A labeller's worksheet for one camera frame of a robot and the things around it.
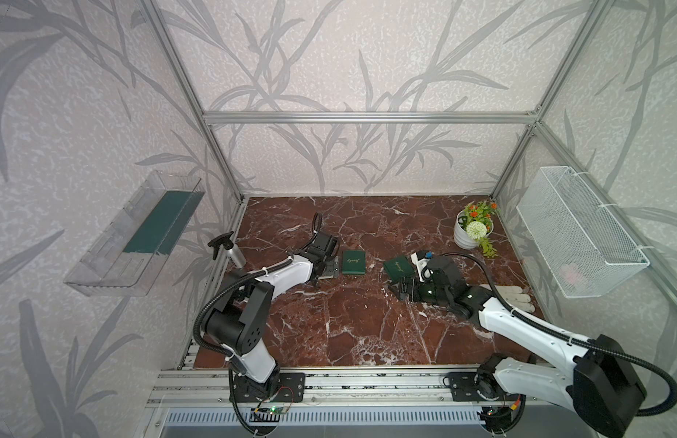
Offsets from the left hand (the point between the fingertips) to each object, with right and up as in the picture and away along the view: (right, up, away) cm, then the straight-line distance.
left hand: (324, 265), depth 95 cm
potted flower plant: (+51, +15, -4) cm, 53 cm away
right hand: (+24, -4, -13) cm, 27 cm away
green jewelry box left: (+11, +1, +1) cm, 11 cm away
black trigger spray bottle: (-32, +9, -8) cm, 34 cm away
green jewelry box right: (+26, -1, -1) cm, 26 cm away
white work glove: (+65, -10, -4) cm, 66 cm away
